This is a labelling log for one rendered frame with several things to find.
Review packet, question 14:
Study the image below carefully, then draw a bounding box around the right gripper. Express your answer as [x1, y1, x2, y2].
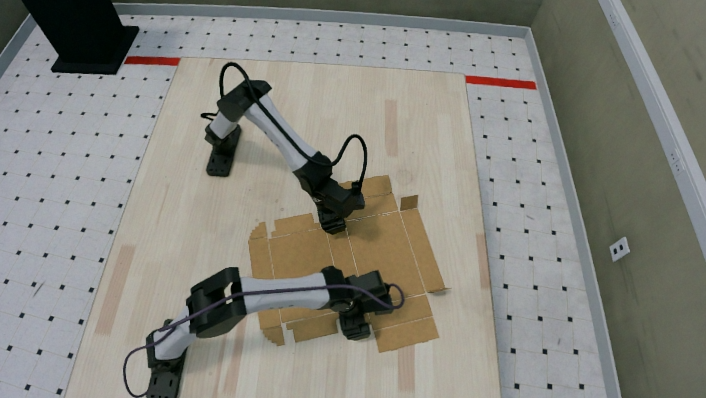
[338, 298, 371, 341]

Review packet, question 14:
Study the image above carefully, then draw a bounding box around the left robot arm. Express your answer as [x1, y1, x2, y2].
[204, 80, 365, 218]

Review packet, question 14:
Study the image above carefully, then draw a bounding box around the brown cardboard box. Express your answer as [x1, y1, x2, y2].
[248, 175, 451, 353]

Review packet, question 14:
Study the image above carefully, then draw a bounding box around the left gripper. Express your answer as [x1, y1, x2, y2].
[314, 202, 346, 235]

